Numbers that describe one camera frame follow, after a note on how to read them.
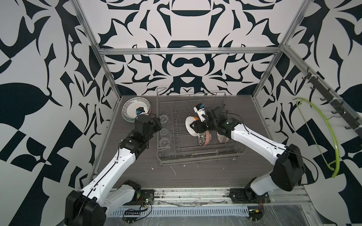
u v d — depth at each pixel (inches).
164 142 31.8
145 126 22.4
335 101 23.2
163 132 35.1
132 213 28.6
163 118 35.2
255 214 28.2
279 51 36.1
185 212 30.5
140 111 26.5
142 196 28.8
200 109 28.6
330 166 23.9
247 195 26.5
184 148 34.8
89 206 14.6
